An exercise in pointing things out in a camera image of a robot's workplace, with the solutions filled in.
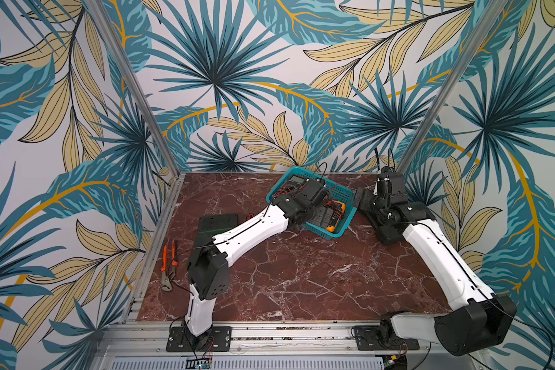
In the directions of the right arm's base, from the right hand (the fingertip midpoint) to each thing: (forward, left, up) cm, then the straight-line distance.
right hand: (369, 196), depth 79 cm
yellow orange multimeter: (+5, +7, -15) cm, 17 cm away
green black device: (+4, +59, -22) cm, 63 cm away
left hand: (-3, +19, -6) cm, 20 cm away
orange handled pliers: (-18, +73, -23) cm, 78 cm away
